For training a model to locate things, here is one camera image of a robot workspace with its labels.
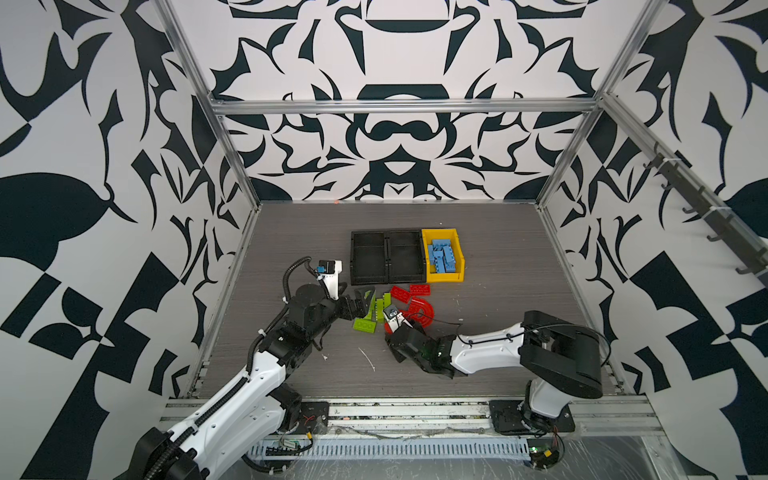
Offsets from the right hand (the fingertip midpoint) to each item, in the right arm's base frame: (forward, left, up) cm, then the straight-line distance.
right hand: (391, 330), depth 86 cm
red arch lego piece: (+7, -9, -1) cm, 11 cm away
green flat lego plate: (+6, +5, +1) cm, 8 cm away
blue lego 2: (+22, -19, +1) cm, 29 cm away
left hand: (+6, +8, +17) cm, 20 cm away
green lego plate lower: (+2, +8, -2) cm, 8 cm away
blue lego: (+24, -19, +3) cm, 31 cm away
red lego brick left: (+12, -3, 0) cm, 12 cm away
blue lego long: (+24, -15, +1) cm, 28 cm away
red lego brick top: (+14, -9, -1) cm, 17 cm away
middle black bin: (+28, -6, -6) cm, 29 cm away
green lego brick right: (+8, +3, +1) cm, 8 cm away
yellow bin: (+17, -13, +1) cm, 22 cm away
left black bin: (+27, +7, -2) cm, 28 cm away
